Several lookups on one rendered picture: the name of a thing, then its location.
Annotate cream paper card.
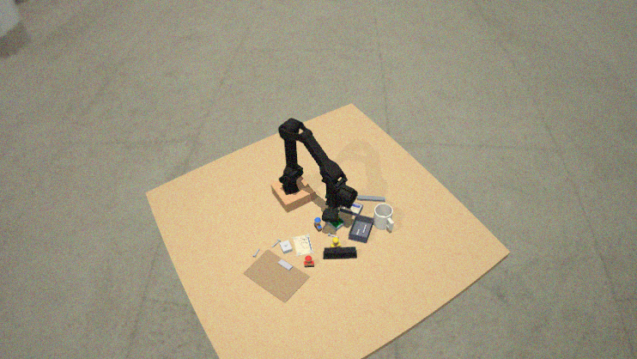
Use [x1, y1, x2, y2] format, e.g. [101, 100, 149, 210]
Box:
[291, 233, 314, 257]

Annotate white square block with round hole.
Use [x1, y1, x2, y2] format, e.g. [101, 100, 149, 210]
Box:
[280, 240, 293, 254]

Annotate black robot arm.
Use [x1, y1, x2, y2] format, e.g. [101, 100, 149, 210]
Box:
[278, 118, 358, 209]

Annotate rubber stamp with red knob handle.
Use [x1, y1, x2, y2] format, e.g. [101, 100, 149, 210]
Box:
[304, 256, 314, 268]

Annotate blue stamp ink pad tin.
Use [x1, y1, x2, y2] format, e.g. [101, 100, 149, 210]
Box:
[340, 202, 363, 216]

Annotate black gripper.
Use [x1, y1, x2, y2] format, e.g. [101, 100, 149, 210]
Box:
[322, 193, 340, 223]

